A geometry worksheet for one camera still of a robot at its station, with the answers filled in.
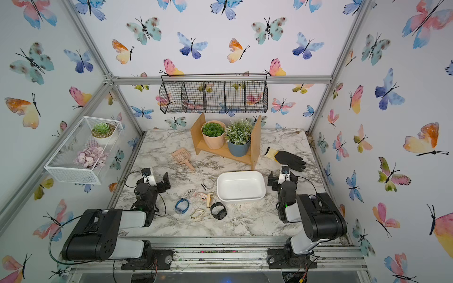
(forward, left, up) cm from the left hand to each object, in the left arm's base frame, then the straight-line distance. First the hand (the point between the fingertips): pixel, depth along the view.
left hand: (159, 172), depth 90 cm
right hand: (0, -63, 0) cm, 63 cm away
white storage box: (-4, -41, -9) cm, 42 cm away
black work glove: (+11, -73, -9) cm, 74 cm away
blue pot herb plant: (+13, -40, +13) cm, 44 cm away
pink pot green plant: (+18, -28, +9) cm, 34 cm away
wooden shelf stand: (+7, -48, +2) cm, 48 cm away
